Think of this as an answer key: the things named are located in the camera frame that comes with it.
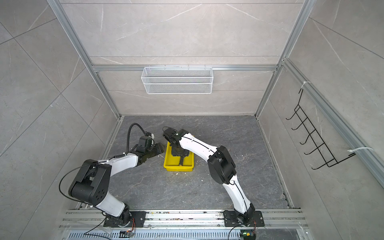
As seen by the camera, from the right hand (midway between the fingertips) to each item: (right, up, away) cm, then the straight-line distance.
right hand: (179, 152), depth 92 cm
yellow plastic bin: (-5, -6, -1) cm, 8 cm away
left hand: (-11, +5, +3) cm, 13 cm away
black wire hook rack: (+64, +3, -34) cm, 72 cm away
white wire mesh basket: (-3, +48, +8) cm, 49 cm away
